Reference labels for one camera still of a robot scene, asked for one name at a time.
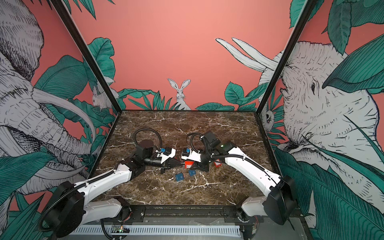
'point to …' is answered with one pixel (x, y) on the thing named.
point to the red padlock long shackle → (217, 164)
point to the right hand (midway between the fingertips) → (190, 163)
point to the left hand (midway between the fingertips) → (181, 163)
